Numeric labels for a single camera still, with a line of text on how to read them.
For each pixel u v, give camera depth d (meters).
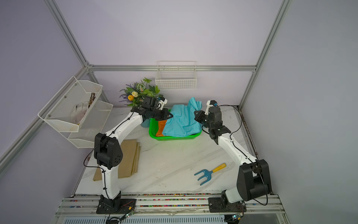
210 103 0.76
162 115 0.80
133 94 0.80
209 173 0.84
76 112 0.77
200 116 0.73
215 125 0.64
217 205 0.73
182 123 0.88
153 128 1.02
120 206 0.71
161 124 1.04
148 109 0.73
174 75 0.97
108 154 0.52
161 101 0.84
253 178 0.44
